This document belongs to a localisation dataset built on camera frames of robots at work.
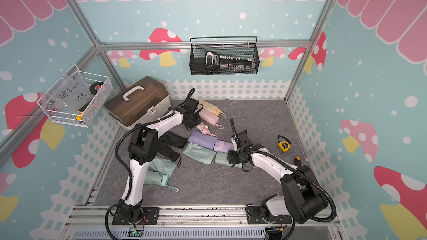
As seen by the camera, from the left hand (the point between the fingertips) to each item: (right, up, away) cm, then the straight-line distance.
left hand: (199, 123), depth 103 cm
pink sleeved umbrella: (+5, +4, +3) cm, 7 cm away
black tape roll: (-47, +19, -24) cm, 56 cm away
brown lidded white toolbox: (-31, +12, -12) cm, 35 cm away
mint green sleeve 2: (-17, -21, -17) cm, 32 cm away
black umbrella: (-17, -15, -12) cm, 26 cm away
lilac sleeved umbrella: (+15, -12, -9) cm, 21 cm away
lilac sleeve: (+2, -9, -5) cm, 10 cm away
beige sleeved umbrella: (+7, +10, +7) cm, 15 cm away
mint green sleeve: (+1, -16, -9) cm, 19 cm away
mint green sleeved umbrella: (+14, -18, -15) cm, 27 cm away
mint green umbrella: (-18, -26, -22) cm, 39 cm away
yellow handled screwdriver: (+55, -18, -13) cm, 60 cm away
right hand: (+19, -17, -14) cm, 30 cm away
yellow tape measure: (+50, -12, -8) cm, 52 cm away
